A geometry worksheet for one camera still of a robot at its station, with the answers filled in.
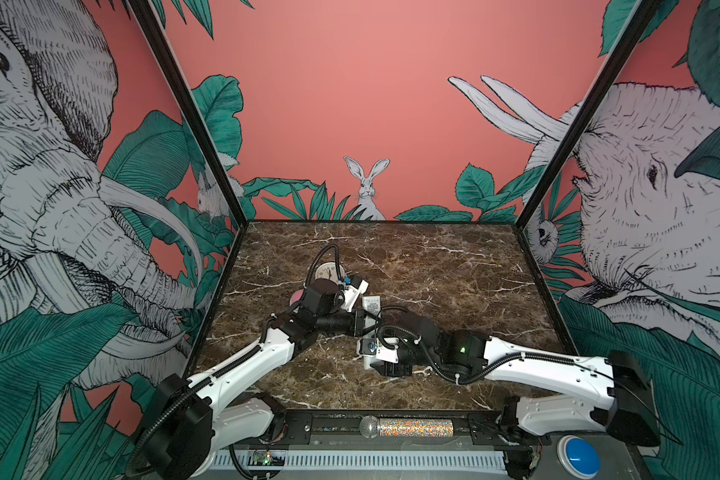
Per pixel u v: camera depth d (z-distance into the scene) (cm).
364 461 70
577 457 69
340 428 75
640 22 70
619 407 39
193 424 39
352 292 72
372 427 71
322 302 61
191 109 86
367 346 59
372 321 74
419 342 52
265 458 70
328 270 101
